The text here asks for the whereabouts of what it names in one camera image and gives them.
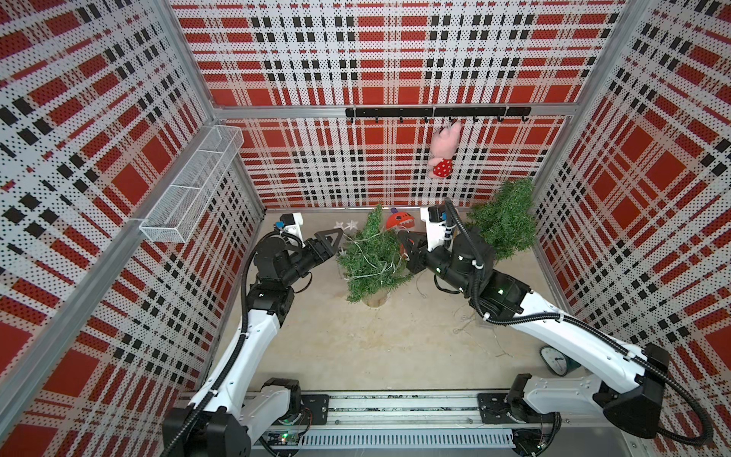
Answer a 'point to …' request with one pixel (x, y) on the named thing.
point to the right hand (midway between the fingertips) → (402, 236)
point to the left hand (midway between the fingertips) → (342, 234)
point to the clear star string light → (385, 250)
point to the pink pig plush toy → (444, 145)
